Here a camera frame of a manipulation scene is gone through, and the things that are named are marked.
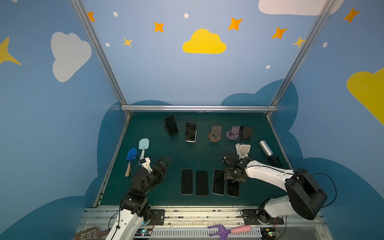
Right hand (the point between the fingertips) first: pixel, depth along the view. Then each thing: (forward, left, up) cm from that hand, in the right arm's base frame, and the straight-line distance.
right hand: (232, 174), depth 89 cm
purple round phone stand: (+28, -4, +3) cm, 28 cm away
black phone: (-8, +18, +1) cm, 20 cm away
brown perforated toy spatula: (-33, +70, 0) cm, 78 cm away
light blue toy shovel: (+18, +59, +1) cm, 62 cm away
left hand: (-3, +35, +15) cm, 38 cm away
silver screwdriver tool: (+18, -24, +1) cm, 30 cm away
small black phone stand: (+28, -11, +6) cm, 31 cm away
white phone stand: (+23, +26, 0) cm, 34 cm away
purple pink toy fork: (-30, +8, 0) cm, 31 cm away
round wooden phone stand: (+26, +10, +4) cm, 28 cm away
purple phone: (-6, +27, 0) cm, 28 cm away
